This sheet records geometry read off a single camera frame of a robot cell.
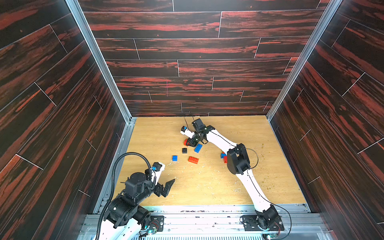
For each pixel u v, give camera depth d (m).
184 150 1.01
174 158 0.96
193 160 0.96
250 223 0.73
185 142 1.02
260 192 0.67
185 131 0.94
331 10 0.67
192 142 0.94
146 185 0.55
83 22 0.70
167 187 0.63
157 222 0.73
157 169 0.59
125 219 0.48
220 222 0.75
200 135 0.82
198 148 1.01
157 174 0.61
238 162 0.67
